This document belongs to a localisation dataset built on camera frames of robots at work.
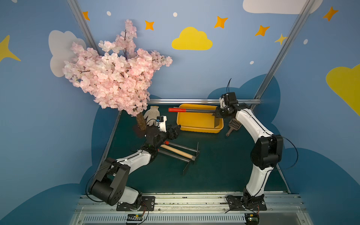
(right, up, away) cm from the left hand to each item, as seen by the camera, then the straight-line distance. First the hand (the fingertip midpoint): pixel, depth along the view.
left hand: (176, 123), depth 84 cm
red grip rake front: (+6, -24, +5) cm, 25 cm away
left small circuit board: (-21, -49, -11) cm, 55 cm away
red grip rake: (+14, -18, +5) cm, 23 cm away
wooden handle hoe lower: (+5, -20, +8) cm, 22 cm away
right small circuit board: (+41, -51, -11) cm, 66 cm away
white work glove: (-23, +6, +32) cm, 40 cm away
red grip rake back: (+24, +7, +3) cm, 25 cm away
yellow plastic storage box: (+16, +1, +20) cm, 26 cm away
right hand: (+29, +8, +10) cm, 32 cm away
